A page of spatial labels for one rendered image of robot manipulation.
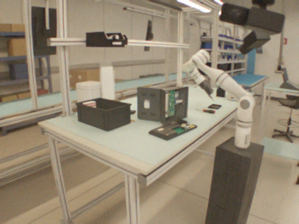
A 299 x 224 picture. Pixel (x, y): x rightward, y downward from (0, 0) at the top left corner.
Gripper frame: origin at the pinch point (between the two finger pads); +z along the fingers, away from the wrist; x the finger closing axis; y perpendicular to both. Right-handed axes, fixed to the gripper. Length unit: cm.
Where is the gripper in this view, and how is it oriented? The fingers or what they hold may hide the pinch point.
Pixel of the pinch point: (214, 101)
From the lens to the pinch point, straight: 174.4
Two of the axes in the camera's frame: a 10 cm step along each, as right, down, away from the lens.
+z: 6.3, 7.7, -1.2
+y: 6.3, -5.9, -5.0
